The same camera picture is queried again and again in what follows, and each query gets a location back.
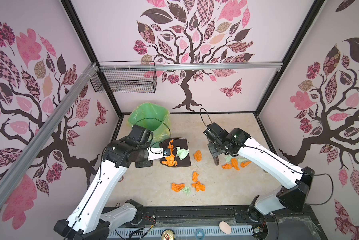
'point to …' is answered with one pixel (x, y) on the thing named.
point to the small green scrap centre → (182, 153)
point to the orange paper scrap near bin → (170, 159)
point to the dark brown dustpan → (182, 144)
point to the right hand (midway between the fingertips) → (215, 145)
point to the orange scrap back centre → (198, 155)
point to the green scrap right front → (228, 159)
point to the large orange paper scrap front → (177, 187)
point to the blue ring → (202, 230)
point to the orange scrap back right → (196, 184)
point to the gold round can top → (167, 235)
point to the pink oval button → (225, 227)
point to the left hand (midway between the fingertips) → (146, 154)
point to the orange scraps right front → (234, 163)
